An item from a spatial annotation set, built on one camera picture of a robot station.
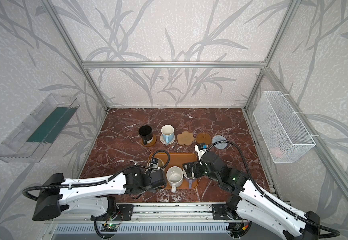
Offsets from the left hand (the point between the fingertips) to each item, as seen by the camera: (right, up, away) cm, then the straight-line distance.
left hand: (156, 178), depth 77 cm
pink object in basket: (+60, +15, -4) cm, 62 cm away
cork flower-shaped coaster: (+15, +18, +25) cm, 35 cm away
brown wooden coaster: (-8, +15, +22) cm, 28 cm away
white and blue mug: (+3, +23, +21) cm, 31 cm away
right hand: (+17, +11, -3) cm, 21 cm away
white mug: (+9, -1, +7) cm, 12 cm away
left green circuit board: (-21, -21, -6) cm, 31 cm away
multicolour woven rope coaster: (+1, +16, +22) cm, 27 cm away
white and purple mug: (+17, 0, 0) cm, 17 cm away
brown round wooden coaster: (+28, +19, +25) cm, 42 cm away
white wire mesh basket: (+56, +24, -15) cm, 63 cm away
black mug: (-10, +22, +19) cm, 31 cm away
